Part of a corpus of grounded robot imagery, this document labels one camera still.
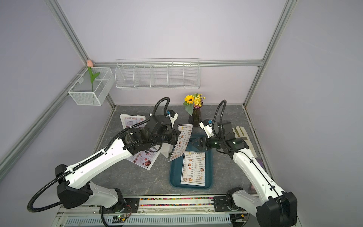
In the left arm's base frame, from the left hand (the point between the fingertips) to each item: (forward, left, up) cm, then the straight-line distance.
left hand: (180, 135), depth 68 cm
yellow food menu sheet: (+5, -3, -4) cm, 7 cm away
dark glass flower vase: (+26, -12, -22) cm, 37 cm away
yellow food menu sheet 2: (-8, -7, -28) cm, 30 cm away
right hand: (+1, -8, -9) cm, 12 cm away
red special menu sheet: (+2, +25, -30) cm, 39 cm away
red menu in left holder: (+21, +32, -13) cm, 40 cm away
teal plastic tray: (-8, -16, -27) cm, 32 cm away
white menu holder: (+22, +37, -11) cm, 44 cm away
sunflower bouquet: (+27, -9, -5) cm, 29 cm away
